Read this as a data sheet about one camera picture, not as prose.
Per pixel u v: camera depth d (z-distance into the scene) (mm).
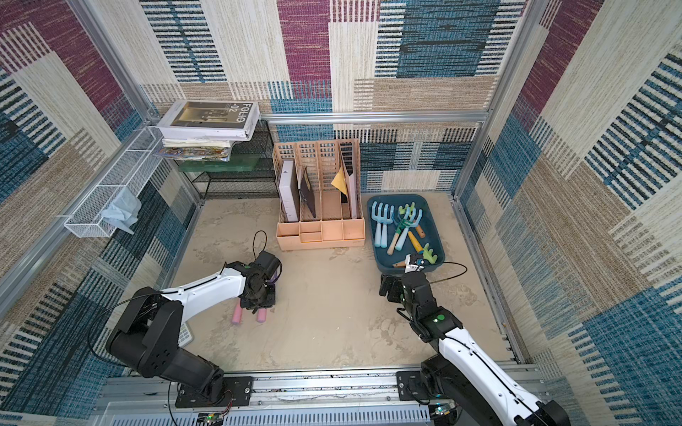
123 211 669
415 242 1021
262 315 865
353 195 917
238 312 870
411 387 736
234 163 946
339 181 893
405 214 1116
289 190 962
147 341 441
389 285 742
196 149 824
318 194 1240
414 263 715
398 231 1035
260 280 686
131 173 817
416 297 605
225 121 831
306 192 1108
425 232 1055
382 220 1108
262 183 1191
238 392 731
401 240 1019
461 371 512
